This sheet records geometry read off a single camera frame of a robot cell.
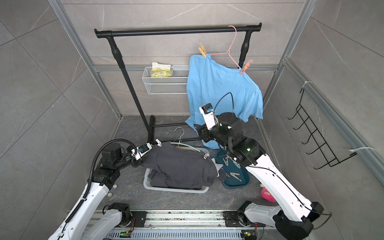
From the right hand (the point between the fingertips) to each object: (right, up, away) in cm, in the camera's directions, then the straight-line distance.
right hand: (203, 121), depth 63 cm
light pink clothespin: (-21, -11, +9) cm, 25 cm away
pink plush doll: (+34, -38, +13) cm, 53 cm away
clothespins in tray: (+23, -26, +28) cm, 45 cm away
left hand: (-27, -11, +11) cm, 32 cm away
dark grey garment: (-15, -23, +10) cm, 29 cm away
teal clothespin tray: (+22, -32, +24) cm, 45 cm away
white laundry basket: (-28, -33, +13) cm, 46 cm away
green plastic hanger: (-11, -11, +10) cm, 18 cm away
